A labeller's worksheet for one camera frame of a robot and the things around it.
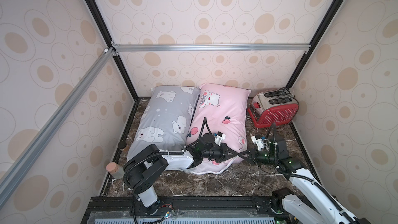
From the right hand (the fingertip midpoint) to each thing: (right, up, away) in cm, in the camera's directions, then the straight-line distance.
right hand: (243, 154), depth 76 cm
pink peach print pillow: (-8, +23, +24) cm, 34 cm away
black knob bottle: (-65, +2, +9) cm, 66 cm away
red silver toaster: (+22, +23, +16) cm, 35 cm away
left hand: (-2, -1, -4) cm, 4 cm away
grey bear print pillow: (-42, +17, +12) cm, 47 cm away
